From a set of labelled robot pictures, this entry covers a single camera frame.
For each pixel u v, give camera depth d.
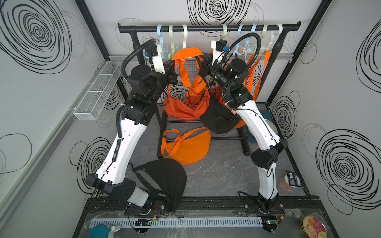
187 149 0.90
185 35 0.52
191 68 0.63
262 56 0.63
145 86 0.41
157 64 0.47
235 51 0.59
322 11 0.74
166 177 0.83
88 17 0.74
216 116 0.84
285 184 0.77
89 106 0.72
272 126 1.04
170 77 0.50
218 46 0.50
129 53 0.33
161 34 0.55
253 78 0.71
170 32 0.52
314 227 0.66
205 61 0.55
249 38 0.44
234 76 0.47
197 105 0.74
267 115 1.15
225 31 0.52
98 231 0.62
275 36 0.57
